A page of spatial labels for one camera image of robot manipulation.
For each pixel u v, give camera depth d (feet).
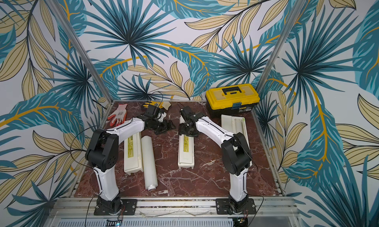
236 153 1.63
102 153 1.66
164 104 3.74
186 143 2.81
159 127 2.70
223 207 2.40
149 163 2.77
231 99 3.30
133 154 2.71
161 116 2.75
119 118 3.49
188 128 2.44
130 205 2.41
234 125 3.20
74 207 2.45
